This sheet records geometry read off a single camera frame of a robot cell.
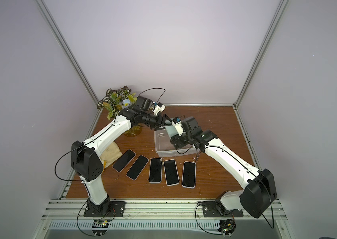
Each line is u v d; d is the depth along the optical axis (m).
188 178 0.84
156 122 0.71
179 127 0.70
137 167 0.88
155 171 0.86
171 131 0.74
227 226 0.70
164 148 0.97
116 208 0.74
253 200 0.39
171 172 0.84
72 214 0.73
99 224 0.72
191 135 0.59
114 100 0.90
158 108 0.76
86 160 0.46
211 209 0.73
